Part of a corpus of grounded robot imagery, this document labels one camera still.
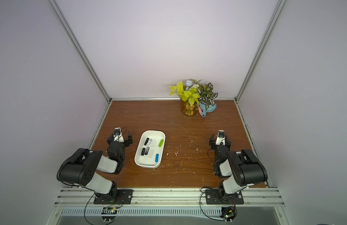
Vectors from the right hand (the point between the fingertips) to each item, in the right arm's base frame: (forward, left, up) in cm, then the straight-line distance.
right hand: (222, 133), depth 87 cm
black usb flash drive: (-2, +51, -8) cm, 51 cm away
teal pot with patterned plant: (+17, +9, +10) cm, 22 cm away
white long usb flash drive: (-10, +46, -9) cm, 48 cm away
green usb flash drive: (-3, +40, -8) cm, 41 cm away
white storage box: (-7, +47, -9) cm, 49 cm away
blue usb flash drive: (-13, +42, -9) cm, 45 cm away
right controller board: (-40, +1, -11) cm, 42 cm away
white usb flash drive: (-3, +46, -9) cm, 47 cm away
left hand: (0, +65, +1) cm, 65 cm away
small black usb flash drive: (-9, +51, -8) cm, 53 cm away
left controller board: (-43, +64, -12) cm, 78 cm away
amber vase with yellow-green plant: (+19, +21, +14) cm, 32 cm away
